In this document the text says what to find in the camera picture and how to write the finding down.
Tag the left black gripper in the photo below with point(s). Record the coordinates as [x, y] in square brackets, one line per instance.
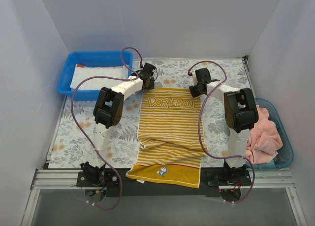
[149, 82]

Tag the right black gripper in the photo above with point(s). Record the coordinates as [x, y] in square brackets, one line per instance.
[196, 89]

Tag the white towel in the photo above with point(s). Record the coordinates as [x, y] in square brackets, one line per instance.
[81, 74]

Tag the yellow striped towel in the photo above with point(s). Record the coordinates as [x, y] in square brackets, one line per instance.
[170, 135]

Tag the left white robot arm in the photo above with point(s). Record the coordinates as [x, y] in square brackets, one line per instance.
[109, 107]

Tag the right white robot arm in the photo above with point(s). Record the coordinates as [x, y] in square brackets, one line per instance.
[240, 112]

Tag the blue plastic bin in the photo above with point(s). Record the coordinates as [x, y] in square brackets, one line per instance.
[89, 59]

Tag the pink towel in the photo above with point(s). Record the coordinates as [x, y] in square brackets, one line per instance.
[264, 140]

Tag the floral table mat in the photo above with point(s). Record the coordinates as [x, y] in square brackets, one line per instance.
[71, 147]

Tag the teal laundry basket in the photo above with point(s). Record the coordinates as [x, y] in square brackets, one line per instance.
[285, 154]

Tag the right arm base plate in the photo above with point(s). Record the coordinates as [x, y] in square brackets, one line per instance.
[214, 177]

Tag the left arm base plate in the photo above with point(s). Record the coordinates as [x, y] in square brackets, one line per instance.
[97, 178]

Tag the aluminium frame rail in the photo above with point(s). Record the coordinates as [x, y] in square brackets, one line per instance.
[67, 178]

